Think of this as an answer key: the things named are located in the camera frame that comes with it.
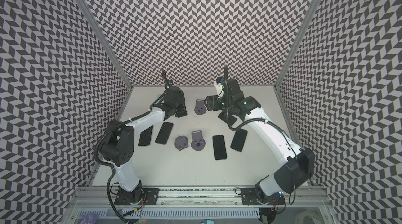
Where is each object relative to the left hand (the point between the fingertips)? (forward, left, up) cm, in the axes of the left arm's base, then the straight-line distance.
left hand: (177, 93), depth 94 cm
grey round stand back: (-2, -13, -12) cm, 18 cm away
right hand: (-17, -20, +9) cm, 28 cm away
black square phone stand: (-10, -31, -12) cm, 34 cm away
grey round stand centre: (-28, -13, -9) cm, 32 cm away
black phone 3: (-24, -36, -14) cm, 46 cm away
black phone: (-20, +9, -16) cm, 27 cm away
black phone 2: (-31, -25, -14) cm, 42 cm away
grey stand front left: (-27, -4, -10) cm, 29 cm away
